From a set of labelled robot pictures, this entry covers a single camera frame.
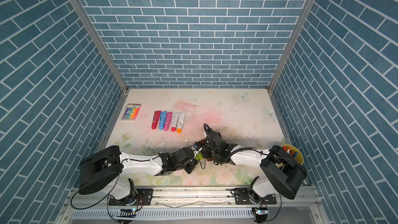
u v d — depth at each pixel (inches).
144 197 29.1
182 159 25.7
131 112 41.3
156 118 40.1
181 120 39.7
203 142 37.0
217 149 26.6
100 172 17.1
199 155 32.5
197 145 29.7
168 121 39.4
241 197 29.0
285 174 17.0
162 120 40.0
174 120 39.1
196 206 28.5
